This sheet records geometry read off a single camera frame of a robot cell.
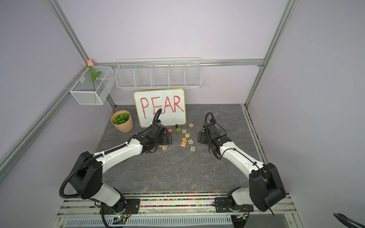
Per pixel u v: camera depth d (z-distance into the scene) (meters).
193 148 0.94
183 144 0.96
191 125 1.07
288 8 0.71
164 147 0.94
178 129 1.04
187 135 1.02
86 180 0.43
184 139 0.99
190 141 0.98
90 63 0.89
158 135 0.69
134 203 0.76
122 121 0.96
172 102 0.99
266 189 0.42
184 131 1.03
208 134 0.66
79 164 0.46
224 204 0.74
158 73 0.97
